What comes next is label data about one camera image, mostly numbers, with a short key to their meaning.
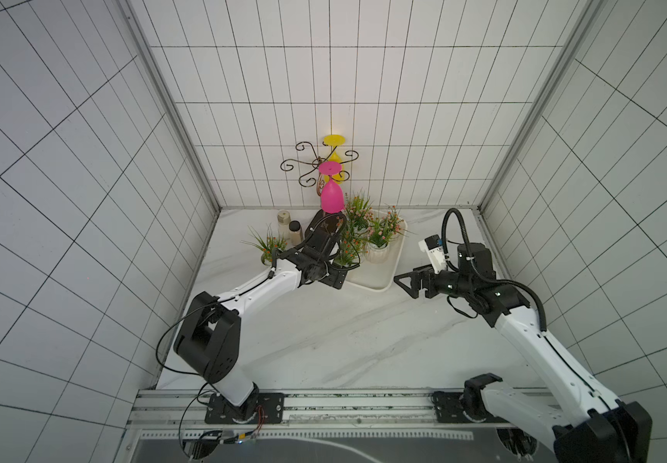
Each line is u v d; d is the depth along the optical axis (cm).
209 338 44
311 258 65
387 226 95
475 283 58
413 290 67
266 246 92
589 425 37
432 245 67
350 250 92
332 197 95
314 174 89
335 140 98
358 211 100
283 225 104
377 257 99
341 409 74
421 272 65
